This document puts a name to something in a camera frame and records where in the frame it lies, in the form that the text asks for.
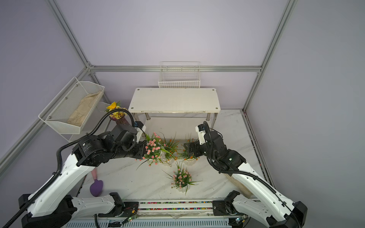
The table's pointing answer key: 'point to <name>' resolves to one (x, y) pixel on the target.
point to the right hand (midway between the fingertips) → (192, 145)
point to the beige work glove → (244, 190)
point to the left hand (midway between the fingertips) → (145, 151)
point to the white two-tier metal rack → (175, 101)
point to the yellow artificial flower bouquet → (117, 114)
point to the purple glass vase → (121, 121)
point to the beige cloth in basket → (78, 115)
